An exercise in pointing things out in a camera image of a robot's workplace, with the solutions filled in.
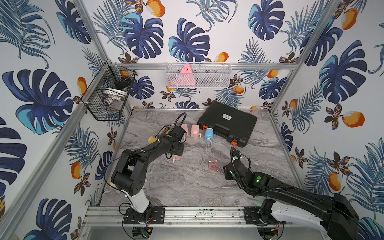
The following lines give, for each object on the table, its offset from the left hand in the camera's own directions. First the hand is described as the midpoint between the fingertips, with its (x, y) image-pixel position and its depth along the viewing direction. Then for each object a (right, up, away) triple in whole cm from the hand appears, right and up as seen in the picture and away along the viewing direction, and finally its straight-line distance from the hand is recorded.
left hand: (176, 148), depth 92 cm
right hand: (+28, -9, -10) cm, 31 cm away
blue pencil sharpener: (+21, +7, +5) cm, 23 cm away
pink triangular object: (+6, +43, -2) cm, 44 cm away
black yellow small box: (-10, +10, +14) cm, 20 cm away
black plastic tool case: (+40, +13, +12) cm, 43 cm away
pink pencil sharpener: (+12, +10, +8) cm, 17 cm away
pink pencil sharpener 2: (+5, +13, +7) cm, 16 cm away
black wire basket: (-39, +28, -9) cm, 49 cm away
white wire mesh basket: (+14, +45, 0) cm, 47 cm away
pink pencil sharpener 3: (0, -6, 0) cm, 6 cm away
